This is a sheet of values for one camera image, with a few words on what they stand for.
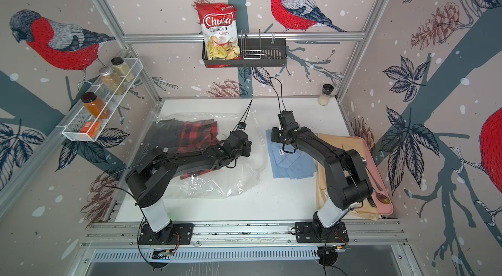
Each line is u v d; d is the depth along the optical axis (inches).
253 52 37.4
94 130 26.4
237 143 28.1
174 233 28.5
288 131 27.9
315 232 25.9
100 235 29.8
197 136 39.5
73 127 25.9
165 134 39.7
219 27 32.0
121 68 31.5
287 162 36.3
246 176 33.6
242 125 32.3
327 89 43.4
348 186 18.0
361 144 38.9
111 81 29.5
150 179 18.5
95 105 26.0
